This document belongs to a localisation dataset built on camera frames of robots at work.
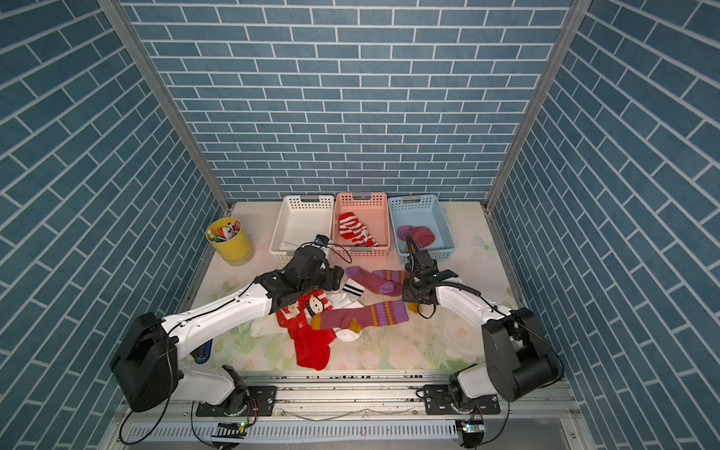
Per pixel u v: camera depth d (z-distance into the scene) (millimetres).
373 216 1183
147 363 411
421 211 1190
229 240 912
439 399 738
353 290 950
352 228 1079
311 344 827
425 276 704
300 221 1158
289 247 1062
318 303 889
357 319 883
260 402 723
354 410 737
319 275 659
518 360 429
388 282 951
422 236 1085
